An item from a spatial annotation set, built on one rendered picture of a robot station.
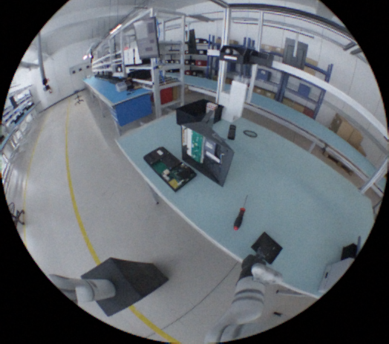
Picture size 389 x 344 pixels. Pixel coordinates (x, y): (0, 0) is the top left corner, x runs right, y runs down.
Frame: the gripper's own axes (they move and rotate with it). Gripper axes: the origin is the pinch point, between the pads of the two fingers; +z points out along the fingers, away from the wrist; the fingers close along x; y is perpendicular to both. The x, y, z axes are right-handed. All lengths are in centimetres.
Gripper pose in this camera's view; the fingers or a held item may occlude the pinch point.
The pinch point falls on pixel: (259, 248)
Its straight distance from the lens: 54.0
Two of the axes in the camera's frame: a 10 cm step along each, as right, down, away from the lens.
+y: -4.8, 8.7, 0.5
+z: 4.3, 1.9, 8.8
